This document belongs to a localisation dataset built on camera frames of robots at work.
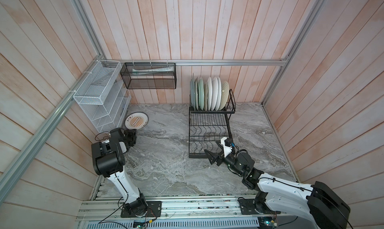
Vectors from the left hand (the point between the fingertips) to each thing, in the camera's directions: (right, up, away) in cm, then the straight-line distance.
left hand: (138, 131), depth 100 cm
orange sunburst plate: (+46, +23, -23) cm, 56 cm away
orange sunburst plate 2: (-5, +8, +10) cm, 13 cm away
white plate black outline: (+49, +22, -23) cm, 58 cm away
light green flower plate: (+42, +23, -21) cm, 52 cm away
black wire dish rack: (+48, +3, +4) cm, 49 cm away
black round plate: (+44, +21, -22) cm, 54 cm away
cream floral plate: (+39, +22, -24) cm, 51 cm away
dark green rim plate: (+51, +20, -23) cm, 59 cm away
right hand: (+47, -5, -23) cm, 52 cm away
